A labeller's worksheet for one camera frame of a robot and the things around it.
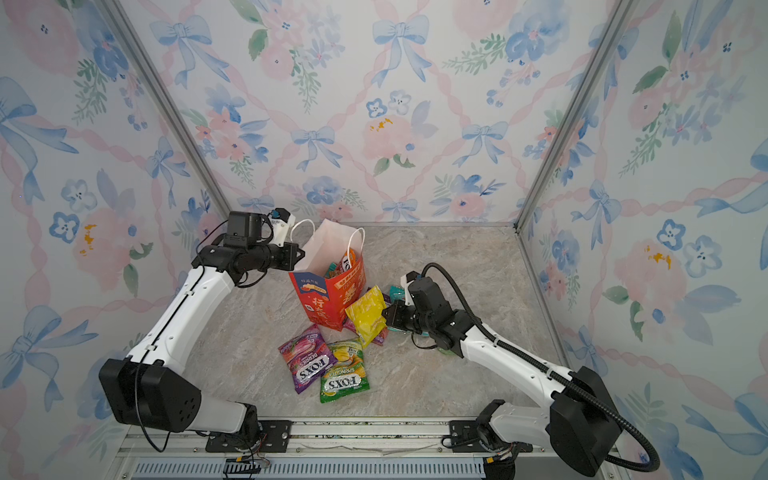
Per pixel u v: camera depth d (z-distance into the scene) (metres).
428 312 0.61
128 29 0.72
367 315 0.80
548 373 0.44
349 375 0.82
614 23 0.70
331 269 1.00
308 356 0.84
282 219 0.70
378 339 0.85
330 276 0.73
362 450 0.73
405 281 0.75
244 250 0.60
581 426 0.40
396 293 0.99
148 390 0.40
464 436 0.74
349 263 0.90
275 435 0.74
